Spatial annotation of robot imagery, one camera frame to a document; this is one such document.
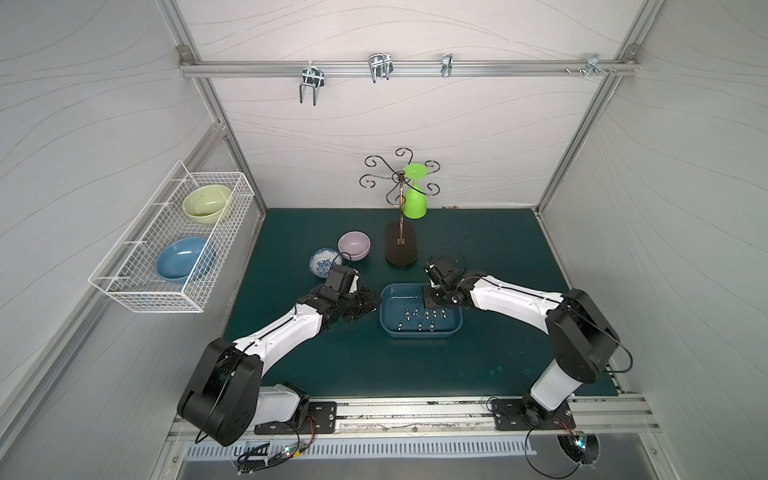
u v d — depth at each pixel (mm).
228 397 409
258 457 687
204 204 738
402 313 906
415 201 931
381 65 765
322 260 1032
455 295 650
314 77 784
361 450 638
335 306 658
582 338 460
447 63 724
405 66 780
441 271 703
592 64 765
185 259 653
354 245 1048
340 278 674
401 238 1076
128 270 579
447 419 748
